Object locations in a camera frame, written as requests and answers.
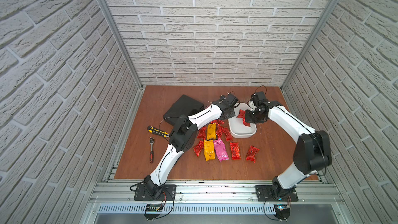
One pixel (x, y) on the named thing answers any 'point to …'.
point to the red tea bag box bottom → (251, 153)
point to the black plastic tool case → (183, 106)
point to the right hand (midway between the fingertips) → (249, 119)
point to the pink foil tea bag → (221, 150)
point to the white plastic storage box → (237, 128)
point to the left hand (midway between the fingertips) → (234, 113)
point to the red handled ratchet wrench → (151, 139)
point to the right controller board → (282, 211)
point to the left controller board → (152, 211)
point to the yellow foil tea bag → (209, 150)
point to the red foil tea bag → (199, 146)
